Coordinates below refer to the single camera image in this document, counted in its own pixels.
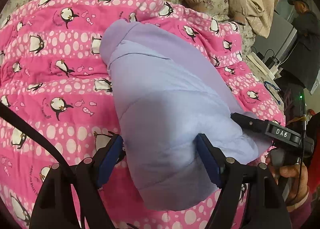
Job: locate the person's right hand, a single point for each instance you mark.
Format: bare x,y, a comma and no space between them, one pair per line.
298,174

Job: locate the lavender padded jacket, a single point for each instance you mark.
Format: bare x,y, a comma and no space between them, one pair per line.
165,93

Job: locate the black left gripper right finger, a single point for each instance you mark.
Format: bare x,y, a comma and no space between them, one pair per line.
264,203

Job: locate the pink penguin quilt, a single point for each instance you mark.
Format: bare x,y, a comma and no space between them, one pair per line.
53,77

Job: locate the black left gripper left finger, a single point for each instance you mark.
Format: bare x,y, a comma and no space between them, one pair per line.
69,196

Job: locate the person in dark cap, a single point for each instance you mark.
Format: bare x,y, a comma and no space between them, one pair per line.
303,62

